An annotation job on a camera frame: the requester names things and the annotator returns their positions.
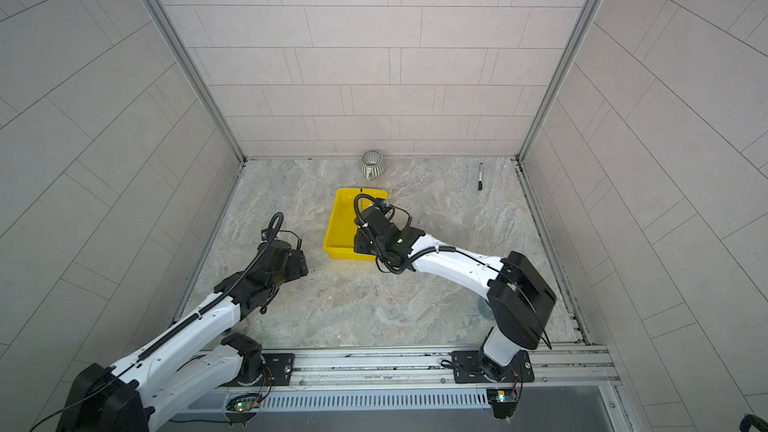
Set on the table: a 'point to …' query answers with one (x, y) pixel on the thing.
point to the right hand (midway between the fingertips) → (354, 242)
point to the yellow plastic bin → (339, 240)
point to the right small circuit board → (504, 401)
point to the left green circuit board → (246, 405)
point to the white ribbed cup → (372, 164)
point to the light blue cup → (484, 310)
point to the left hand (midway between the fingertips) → (303, 256)
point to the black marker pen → (480, 183)
